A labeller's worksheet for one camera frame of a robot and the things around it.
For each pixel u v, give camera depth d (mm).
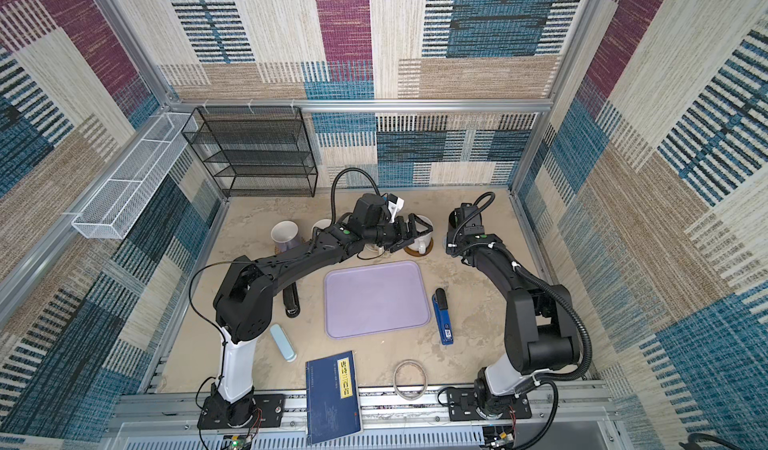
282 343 807
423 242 939
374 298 922
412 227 758
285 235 1032
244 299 510
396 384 759
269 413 732
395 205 810
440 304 869
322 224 969
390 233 755
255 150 1083
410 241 896
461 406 729
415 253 999
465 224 714
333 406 729
